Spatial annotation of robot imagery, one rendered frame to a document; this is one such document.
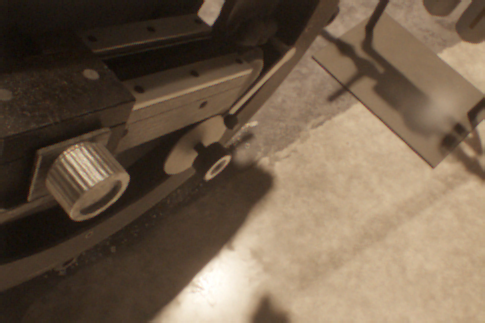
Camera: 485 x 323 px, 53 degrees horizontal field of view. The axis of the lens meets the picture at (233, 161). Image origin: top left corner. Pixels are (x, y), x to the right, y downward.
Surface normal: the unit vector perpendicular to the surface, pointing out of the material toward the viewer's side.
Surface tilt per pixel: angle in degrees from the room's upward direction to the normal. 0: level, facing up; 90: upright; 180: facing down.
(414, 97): 0
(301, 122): 0
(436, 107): 0
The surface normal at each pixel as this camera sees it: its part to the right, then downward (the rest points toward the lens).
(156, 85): 0.43, -0.64
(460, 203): 0.14, -0.45
